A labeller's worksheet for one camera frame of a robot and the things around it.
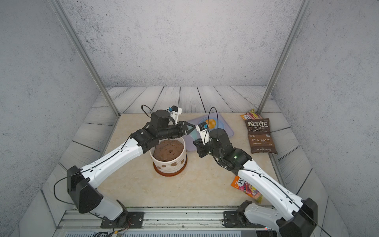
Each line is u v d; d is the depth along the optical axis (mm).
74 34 789
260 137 1044
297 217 372
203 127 612
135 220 728
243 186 814
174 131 628
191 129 700
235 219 725
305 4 699
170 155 847
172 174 865
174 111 667
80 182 418
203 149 628
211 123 1113
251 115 1156
